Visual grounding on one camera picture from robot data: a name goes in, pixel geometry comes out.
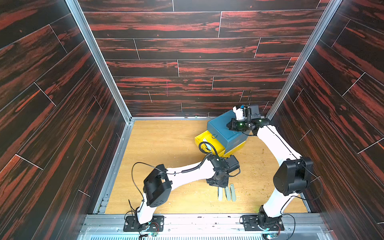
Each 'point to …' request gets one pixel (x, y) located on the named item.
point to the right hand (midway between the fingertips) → (230, 124)
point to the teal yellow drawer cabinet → (225, 141)
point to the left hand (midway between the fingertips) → (223, 186)
